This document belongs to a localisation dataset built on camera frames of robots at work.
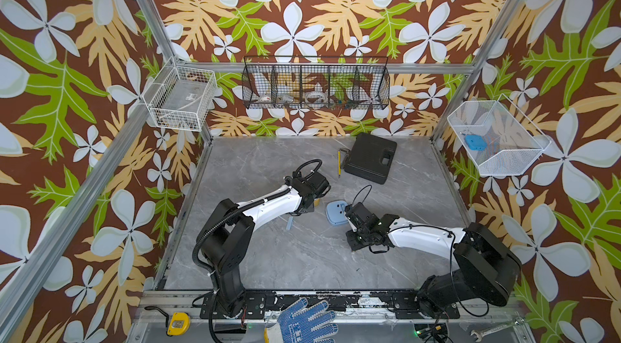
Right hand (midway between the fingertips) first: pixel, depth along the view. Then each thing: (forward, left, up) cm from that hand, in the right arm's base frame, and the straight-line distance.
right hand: (348, 240), depth 88 cm
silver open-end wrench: (-28, -35, +1) cm, 45 cm away
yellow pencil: (+37, +1, +1) cm, 37 cm away
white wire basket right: (+26, -51, +28) cm, 64 cm away
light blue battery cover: (+6, +22, +1) cm, 23 cm away
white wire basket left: (+39, +61, +35) cm, 81 cm away
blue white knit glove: (-26, +18, +1) cm, 31 cm away
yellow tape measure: (-26, +52, +4) cm, 59 cm away
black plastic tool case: (+35, -13, +6) cm, 38 cm away
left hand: (+12, +17, +7) cm, 22 cm away
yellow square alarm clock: (+15, +11, +2) cm, 19 cm away
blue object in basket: (+25, -45, +26) cm, 58 cm away
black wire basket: (+54, +13, +32) cm, 64 cm away
